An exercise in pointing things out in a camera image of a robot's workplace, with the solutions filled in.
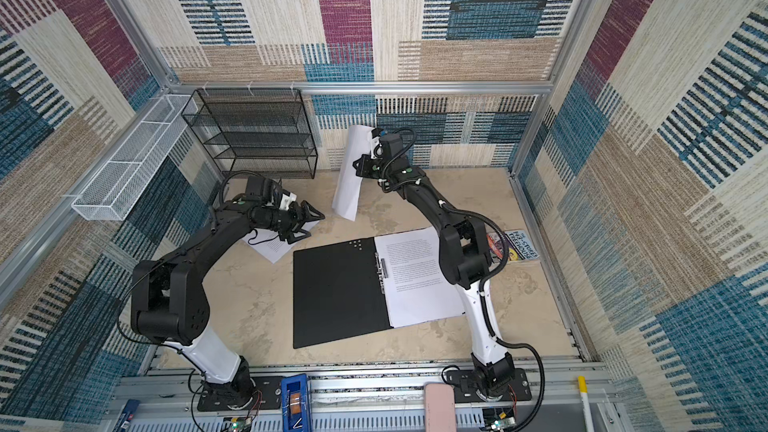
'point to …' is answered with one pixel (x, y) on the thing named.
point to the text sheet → (416, 288)
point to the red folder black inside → (338, 291)
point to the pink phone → (439, 407)
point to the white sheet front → (358, 144)
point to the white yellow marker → (583, 391)
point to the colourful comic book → (519, 244)
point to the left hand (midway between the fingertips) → (319, 218)
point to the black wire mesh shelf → (254, 132)
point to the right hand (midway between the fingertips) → (353, 165)
